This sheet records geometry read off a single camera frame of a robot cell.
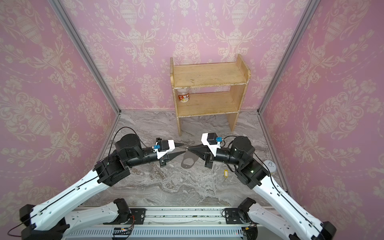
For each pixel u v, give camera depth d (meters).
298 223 0.39
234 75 0.80
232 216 0.73
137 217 0.74
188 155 0.57
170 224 0.73
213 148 0.49
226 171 0.90
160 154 0.48
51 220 0.39
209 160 0.51
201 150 0.53
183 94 0.92
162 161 0.51
